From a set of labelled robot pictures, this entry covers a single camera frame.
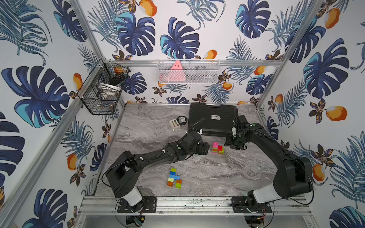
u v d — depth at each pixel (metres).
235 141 0.73
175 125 1.04
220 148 0.90
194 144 0.63
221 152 0.91
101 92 0.83
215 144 0.88
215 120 1.03
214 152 0.94
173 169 0.85
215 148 0.88
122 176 0.44
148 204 0.74
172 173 0.85
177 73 0.90
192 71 0.92
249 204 0.68
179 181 0.81
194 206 0.75
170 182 0.81
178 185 0.80
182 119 1.10
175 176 0.82
